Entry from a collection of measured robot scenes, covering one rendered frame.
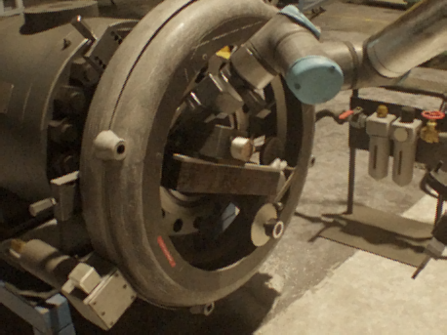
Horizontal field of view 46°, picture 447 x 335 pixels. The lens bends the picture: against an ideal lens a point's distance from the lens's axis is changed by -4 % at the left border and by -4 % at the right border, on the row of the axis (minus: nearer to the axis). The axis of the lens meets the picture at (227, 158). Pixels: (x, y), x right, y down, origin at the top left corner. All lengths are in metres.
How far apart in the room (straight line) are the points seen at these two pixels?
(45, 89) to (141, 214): 0.44
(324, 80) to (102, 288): 0.57
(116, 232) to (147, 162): 0.15
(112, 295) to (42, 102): 0.49
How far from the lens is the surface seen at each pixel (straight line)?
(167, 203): 1.29
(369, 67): 1.00
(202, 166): 1.12
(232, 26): 1.16
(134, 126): 0.99
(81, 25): 1.05
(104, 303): 1.11
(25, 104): 1.38
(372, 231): 2.13
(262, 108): 1.07
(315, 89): 0.97
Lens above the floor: 1.10
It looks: 24 degrees down
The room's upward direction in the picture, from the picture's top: 3 degrees counter-clockwise
